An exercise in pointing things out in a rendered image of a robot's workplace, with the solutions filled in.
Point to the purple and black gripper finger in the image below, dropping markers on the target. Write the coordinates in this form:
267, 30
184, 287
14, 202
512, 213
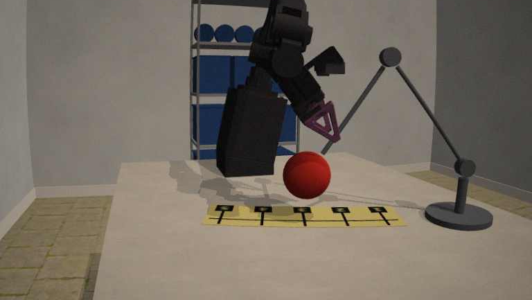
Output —
327, 128
327, 108

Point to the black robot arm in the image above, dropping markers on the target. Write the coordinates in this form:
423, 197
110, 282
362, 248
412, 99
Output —
283, 57

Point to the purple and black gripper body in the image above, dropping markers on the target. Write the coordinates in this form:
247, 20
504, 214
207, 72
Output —
298, 101

